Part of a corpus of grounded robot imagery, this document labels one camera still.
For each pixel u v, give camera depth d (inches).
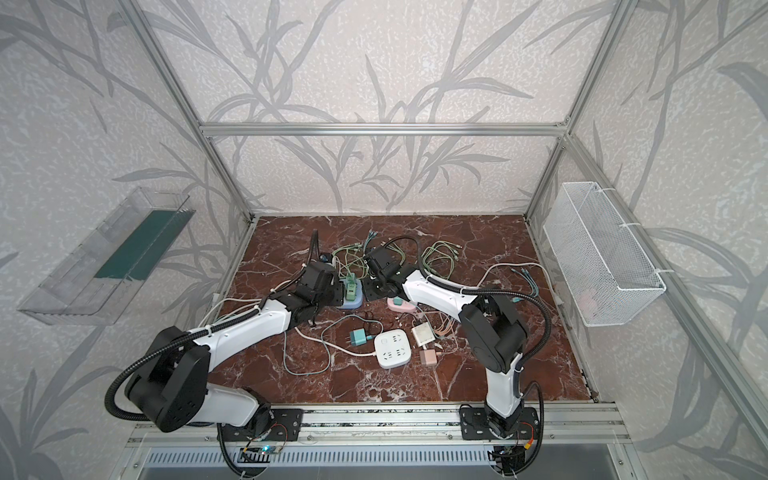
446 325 35.8
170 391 16.6
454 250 43.0
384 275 27.3
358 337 34.1
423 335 34.1
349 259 43.4
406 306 36.6
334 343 34.3
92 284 25.1
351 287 35.3
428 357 32.5
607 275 24.2
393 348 33.2
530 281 40.1
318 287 27.0
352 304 36.8
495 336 18.9
